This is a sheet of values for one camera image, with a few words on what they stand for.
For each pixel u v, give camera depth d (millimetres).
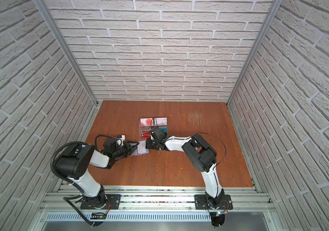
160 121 974
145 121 967
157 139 757
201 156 525
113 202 743
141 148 920
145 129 981
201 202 732
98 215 725
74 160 479
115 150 780
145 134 974
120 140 792
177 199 759
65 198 645
